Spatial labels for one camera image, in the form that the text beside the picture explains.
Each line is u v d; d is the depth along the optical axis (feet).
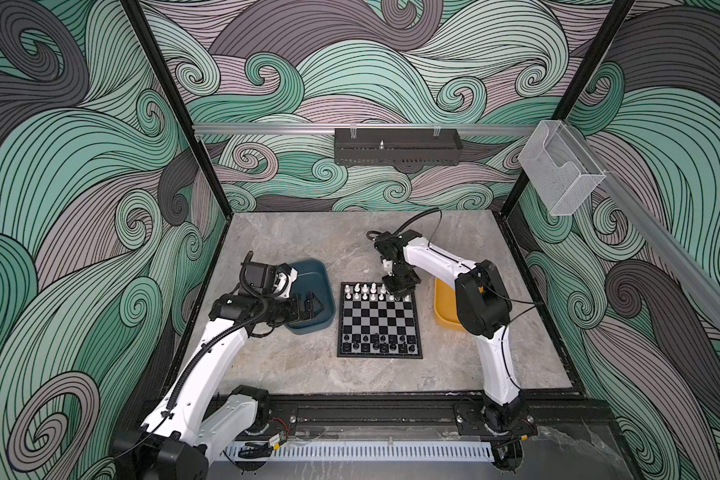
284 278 2.19
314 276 3.31
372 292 3.11
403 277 2.65
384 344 2.70
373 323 2.91
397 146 3.14
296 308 2.16
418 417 2.45
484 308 1.80
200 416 1.39
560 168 2.61
